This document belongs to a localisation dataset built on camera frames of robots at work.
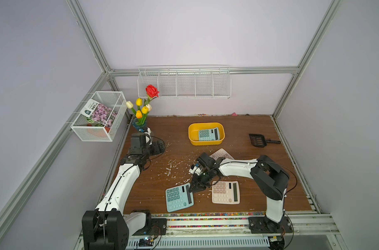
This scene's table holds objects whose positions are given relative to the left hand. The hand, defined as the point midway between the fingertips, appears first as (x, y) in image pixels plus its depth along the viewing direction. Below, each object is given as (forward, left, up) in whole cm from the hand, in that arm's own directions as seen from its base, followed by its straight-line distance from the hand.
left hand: (158, 144), depth 83 cm
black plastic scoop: (+11, -66, -19) cm, 70 cm away
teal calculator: (+16, -31, -15) cm, 38 cm away
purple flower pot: (+8, +25, +16) cm, 30 cm away
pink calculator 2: (-23, -35, -16) cm, 45 cm away
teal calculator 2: (-24, -10, -16) cm, 30 cm away
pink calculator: (+1, -37, -17) cm, 41 cm away
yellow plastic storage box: (+20, -21, -13) cm, 31 cm away
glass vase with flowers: (+14, +11, +3) cm, 18 cm away
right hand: (-21, -16, -14) cm, 30 cm away
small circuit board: (-42, +7, -20) cm, 47 cm away
